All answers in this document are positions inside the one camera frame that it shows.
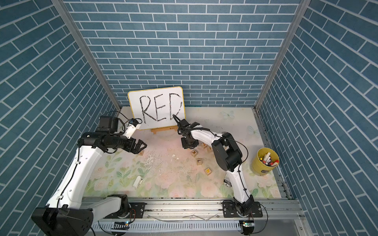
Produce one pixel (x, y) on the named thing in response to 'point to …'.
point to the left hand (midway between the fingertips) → (142, 141)
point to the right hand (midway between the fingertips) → (188, 146)
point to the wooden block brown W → (194, 153)
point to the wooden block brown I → (209, 149)
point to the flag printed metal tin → (227, 182)
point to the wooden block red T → (204, 145)
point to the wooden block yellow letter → (207, 171)
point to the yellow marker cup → (264, 161)
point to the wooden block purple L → (199, 161)
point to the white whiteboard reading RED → (155, 107)
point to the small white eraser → (137, 182)
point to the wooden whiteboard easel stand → (173, 128)
